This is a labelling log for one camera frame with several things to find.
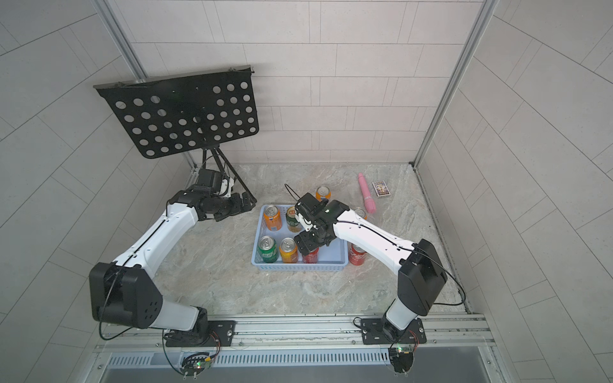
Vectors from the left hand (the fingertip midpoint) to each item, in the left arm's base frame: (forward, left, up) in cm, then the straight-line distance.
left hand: (250, 203), depth 84 cm
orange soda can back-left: (-3, -8, -5) cm, 10 cm away
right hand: (-13, -21, -5) cm, 26 cm away
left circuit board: (-45, +10, -14) cm, 48 cm away
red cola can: (-16, -38, -6) cm, 41 cm away
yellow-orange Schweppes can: (-15, -15, -5) cm, 22 cm away
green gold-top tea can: (-4, -15, -7) cm, 17 cm away
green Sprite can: (-15, -8, -5) cm, 17 cm away
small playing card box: (+17, -53, -12) cm, 57 cm away
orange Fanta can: (+9, -26, -5) cm, 28 cm away
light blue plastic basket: (-14, -31, -14) cm, 37 cm away
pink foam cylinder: (+9, -46, -11) cm, 48 cm away
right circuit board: (-44, -49, -15) cm, 67 cm away
